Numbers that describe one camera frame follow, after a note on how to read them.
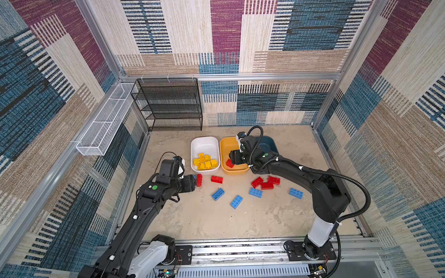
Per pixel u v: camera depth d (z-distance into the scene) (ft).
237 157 2.60
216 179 3.08
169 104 3.56
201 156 3.42
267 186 3.03
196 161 3.28
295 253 2.40
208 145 3.52
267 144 3.56
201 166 3.25
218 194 2.93
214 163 3.23
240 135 2.64
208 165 3.26
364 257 2.41
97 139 3.00
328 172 1.65
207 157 3.37
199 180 3.08
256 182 3.08
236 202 2.85
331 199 1.56
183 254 2.42
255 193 2.93
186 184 2.23
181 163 2.35
